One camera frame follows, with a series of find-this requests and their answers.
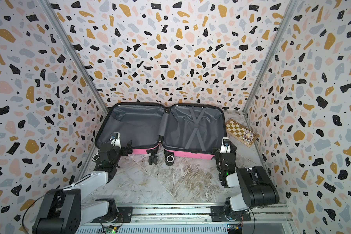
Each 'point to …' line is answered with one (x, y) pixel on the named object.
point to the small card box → (248, 136)
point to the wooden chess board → (241, 132)
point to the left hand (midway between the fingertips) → (124, 140)
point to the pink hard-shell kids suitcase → (190, 129)
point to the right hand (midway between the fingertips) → (224, 142)
